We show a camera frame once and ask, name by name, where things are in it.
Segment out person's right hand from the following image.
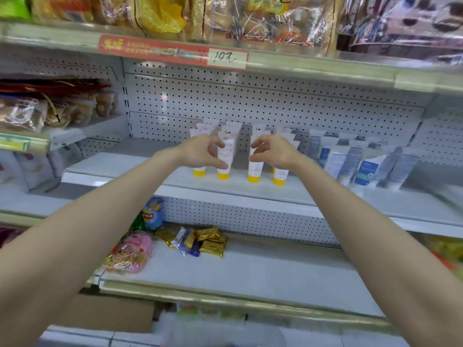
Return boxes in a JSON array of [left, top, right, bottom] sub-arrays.
[[248, 134, 306, 174]]

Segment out person's left hand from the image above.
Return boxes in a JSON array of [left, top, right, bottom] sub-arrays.
[[176, 135, 235, 170]]

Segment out row of yellow cap tubes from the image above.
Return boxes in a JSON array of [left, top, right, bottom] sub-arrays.
[[190, 120, 301, 187]]

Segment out group of blue-labelled white tubes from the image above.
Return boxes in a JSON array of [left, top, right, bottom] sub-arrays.
[[307, 129, 424, 192]]

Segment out clear plastic storage bin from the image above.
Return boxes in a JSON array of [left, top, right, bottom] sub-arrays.
[[155, 314, 286, 347]]

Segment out person's right forearm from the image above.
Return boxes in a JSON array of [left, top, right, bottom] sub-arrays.
[[295, 157, 463, 347]]

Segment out person's left forearm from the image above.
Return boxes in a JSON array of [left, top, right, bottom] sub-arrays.
[[0, 147, 185, 347]]

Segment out red shelf label strip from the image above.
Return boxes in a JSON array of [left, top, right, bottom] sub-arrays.
[[97, 35, 249, 70]]

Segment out blue chips bag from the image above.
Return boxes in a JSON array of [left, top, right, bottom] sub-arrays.
[[141, 197, 165, 230]]

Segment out black green chips bag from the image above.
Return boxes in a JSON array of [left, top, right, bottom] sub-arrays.
[[129, 213, 146, 232]]

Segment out white paper price tag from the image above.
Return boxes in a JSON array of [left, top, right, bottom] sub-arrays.
[[208, 48, 248, 69]]

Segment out pink snack bag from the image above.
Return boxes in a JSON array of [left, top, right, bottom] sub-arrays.
[[105, 231, 153, 273]]

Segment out white pouch red emblem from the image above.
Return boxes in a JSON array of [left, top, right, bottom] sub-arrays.
[[18, 152, 55, 190], [0, 151, 26, 194], [49, 144, 84, 177]]

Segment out brown wrapped goods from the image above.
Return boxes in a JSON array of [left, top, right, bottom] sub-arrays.
[[0, 79, 116, 133]]

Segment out brown cardboard sheet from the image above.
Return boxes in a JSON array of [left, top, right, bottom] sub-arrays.
[[57, 294, 156, 333]]

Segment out yellow snack bag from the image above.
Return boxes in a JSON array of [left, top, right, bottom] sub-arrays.
[[428, 236, 463, 279]]

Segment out purple yellow snack packet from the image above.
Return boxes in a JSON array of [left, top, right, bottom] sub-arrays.
[[0, 227, 23, 247]]

